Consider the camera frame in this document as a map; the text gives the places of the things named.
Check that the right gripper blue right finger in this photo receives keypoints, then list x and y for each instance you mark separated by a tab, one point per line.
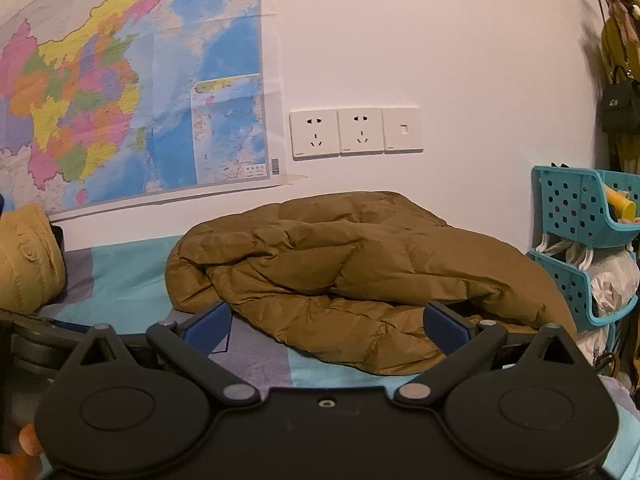
446	329

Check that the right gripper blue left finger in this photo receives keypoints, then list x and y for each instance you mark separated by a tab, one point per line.
208	331

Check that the brown puffer down jacket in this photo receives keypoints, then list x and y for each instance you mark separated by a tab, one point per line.
346	278

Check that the person's right hand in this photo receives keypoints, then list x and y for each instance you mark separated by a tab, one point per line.
25	462

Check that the teal grey bed sheet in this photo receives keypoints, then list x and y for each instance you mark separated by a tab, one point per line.
123	285

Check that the white plastic bag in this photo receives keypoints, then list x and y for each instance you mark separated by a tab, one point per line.
614	279

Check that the mustard yellow pillow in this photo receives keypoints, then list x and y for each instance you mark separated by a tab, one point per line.
33	271

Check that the upper teal plastic basket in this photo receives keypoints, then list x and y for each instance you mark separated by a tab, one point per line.
574	205

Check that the yellow bottle in basket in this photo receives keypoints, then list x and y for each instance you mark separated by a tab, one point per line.
624	209

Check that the white middle power socket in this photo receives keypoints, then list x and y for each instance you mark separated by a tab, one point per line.
361	130

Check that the white power socket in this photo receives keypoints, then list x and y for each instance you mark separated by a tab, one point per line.
314	134
361	130

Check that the white left power socket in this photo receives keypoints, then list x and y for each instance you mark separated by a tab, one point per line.
314	134

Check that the black hanging bag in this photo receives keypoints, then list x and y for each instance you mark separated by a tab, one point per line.
619	105

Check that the white network wall plate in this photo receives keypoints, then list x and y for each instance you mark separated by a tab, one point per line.
402	129

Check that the colourful wall map poster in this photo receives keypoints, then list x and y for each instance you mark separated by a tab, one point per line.
116	103

